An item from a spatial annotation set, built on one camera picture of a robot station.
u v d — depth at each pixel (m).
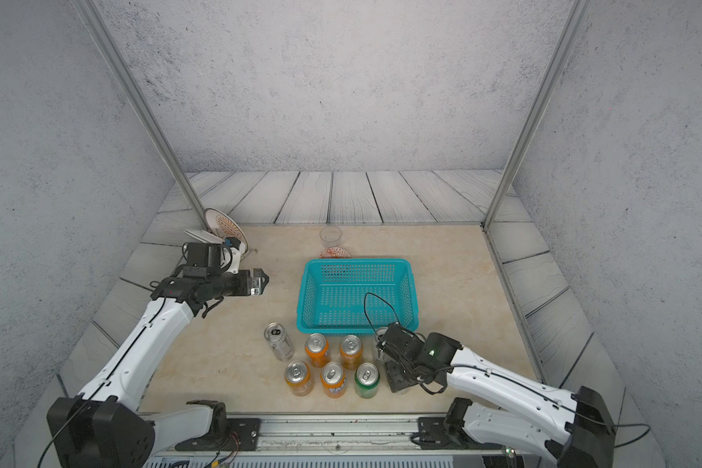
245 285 0.71
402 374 0.67
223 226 1.05
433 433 0.73
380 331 0.77
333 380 0.72
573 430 0.39
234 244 0.72
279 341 0.76
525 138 0.94
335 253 1.08
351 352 0.77
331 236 1.13
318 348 0.77
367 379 0.72
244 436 0.73
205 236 0.92
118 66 0.78
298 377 0.73
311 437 0.74
